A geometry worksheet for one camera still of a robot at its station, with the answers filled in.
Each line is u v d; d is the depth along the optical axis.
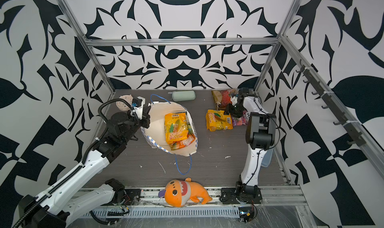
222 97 1.08
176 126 0.89
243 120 0.99
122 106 1.08
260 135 0.57
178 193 0.68
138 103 0.59
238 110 0.86
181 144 0.83
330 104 0.55
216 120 0.96
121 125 0.53
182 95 1.15
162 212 0.71
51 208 0.39
